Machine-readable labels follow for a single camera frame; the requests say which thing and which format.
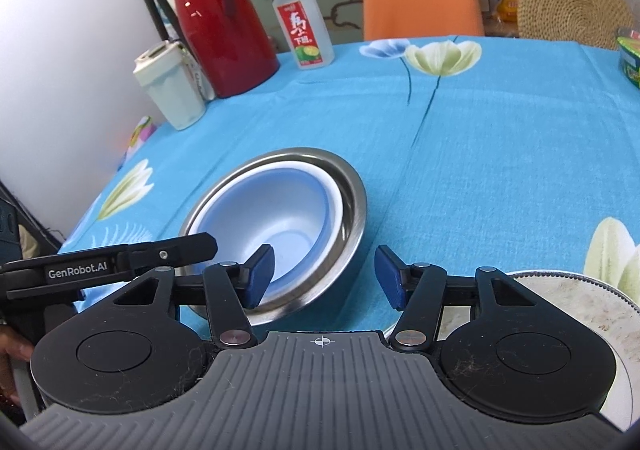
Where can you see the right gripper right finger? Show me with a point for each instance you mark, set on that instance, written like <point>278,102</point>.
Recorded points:
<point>417,291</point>

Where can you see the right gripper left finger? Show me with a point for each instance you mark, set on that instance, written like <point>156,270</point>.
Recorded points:
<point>230,290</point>

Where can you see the clear blue plastic bowl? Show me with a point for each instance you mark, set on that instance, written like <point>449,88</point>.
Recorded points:
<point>285,219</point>

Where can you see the white ceramic bowl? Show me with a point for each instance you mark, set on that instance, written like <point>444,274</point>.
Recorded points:
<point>280,219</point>

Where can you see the stainless steel bowl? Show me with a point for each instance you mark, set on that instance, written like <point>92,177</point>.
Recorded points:
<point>309,204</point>

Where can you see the small patterned rim plate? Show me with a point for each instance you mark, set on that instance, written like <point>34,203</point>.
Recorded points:
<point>538,347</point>

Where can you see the person's left hand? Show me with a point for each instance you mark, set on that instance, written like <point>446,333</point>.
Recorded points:
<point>12,347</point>

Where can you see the cream white cup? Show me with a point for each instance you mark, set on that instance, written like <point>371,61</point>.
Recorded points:
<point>175,82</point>

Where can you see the red thermos jug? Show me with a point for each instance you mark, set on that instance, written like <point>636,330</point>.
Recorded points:
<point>227,38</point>

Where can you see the red label juice bottle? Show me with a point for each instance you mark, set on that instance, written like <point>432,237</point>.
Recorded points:
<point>305,32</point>

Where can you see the green snack packet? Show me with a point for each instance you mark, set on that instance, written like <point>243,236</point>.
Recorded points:
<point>628,42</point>

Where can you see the woven straw mat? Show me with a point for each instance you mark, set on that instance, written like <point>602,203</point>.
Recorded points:
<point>588,22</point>

